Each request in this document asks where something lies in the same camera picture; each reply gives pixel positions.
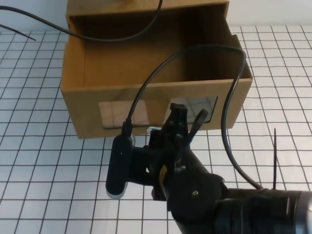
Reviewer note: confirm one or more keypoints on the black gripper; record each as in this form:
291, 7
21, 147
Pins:
176, 174

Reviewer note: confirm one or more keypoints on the white drawer handle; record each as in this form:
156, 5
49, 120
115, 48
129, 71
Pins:
152, 128

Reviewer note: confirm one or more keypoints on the brown cardboard drawer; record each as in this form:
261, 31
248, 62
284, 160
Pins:
101, 79

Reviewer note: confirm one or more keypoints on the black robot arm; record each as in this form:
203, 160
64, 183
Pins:
243, 211

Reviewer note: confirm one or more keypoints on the black zip tie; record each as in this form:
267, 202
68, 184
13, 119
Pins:
274, 159

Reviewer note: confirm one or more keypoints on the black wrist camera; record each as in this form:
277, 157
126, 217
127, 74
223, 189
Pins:
119, 167

